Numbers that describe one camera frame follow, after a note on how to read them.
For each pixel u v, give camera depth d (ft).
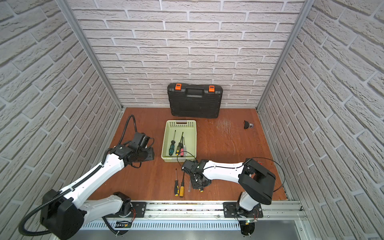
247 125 3.53
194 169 2.15
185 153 3.05
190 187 2.66
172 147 3.10
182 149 3.09
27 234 1.22
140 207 2.45
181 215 2.39
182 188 2.61
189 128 3.49
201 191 2.58
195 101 3.19
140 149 2.15
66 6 2.29
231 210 2.43
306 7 2.28
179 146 3.19
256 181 1.45
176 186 2.62
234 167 1.62
